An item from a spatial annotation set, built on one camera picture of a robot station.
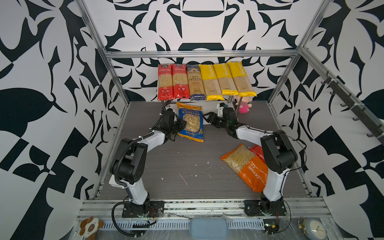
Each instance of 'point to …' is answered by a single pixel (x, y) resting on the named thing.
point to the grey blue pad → (208, 228)
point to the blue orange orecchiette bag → (193, 115)
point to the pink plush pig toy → (244, 105)
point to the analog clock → (312, 228)
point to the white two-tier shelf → (208, 107)
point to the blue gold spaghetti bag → (196, 87)
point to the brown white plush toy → (89, 226)
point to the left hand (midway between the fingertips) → (187, 118)
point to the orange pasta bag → (250, 167)
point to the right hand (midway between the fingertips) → (205, 115)
